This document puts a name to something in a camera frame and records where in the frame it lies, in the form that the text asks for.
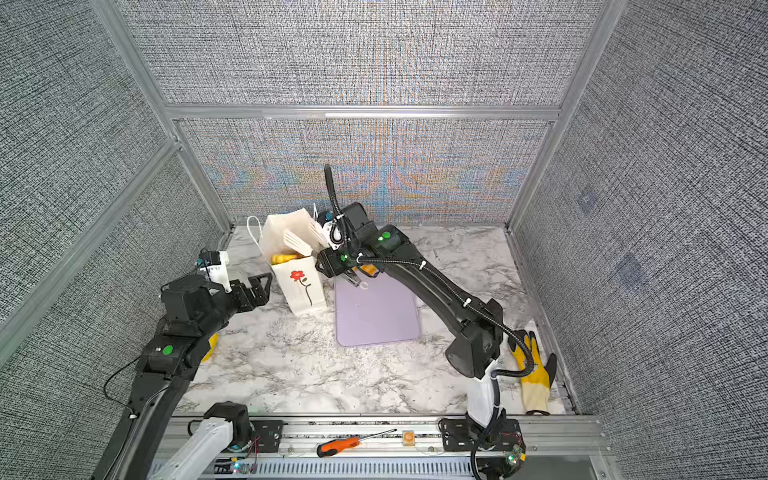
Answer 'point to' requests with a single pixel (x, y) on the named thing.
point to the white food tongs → (316, 237)
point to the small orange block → (408, 438)
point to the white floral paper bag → (302, 282)
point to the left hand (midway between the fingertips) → (260, 275)
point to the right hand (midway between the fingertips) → (324, 253)
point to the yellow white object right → (536, 383)
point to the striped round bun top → (281, 258)
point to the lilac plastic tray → (380, 310)
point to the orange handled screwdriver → (327, 447)
